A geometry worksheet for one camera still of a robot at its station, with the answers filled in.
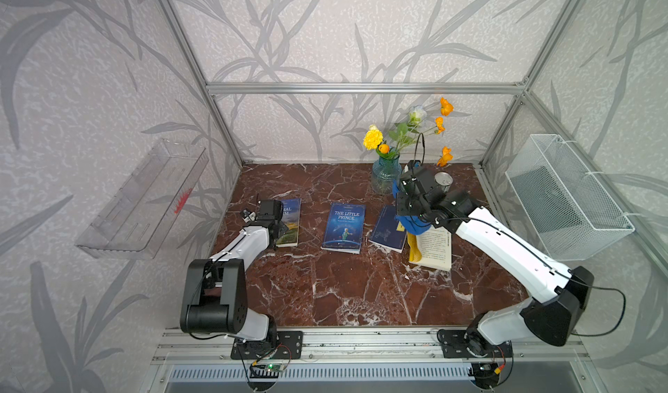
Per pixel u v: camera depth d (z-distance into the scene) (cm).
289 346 73
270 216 72
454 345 73
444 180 108
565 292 40
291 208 103
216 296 43
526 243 45
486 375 72
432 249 91
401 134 98
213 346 75
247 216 81
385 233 96
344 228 98
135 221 66
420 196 55
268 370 72
